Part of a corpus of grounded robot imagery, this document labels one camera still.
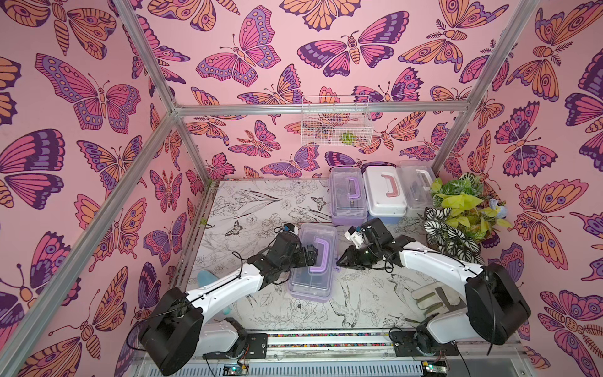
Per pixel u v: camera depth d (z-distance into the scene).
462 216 0.76
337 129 1.06
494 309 0.42
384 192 1.00
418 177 1.07
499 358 0.73
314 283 0.83
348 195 0.99
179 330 0.41
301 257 0.75
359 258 0.74
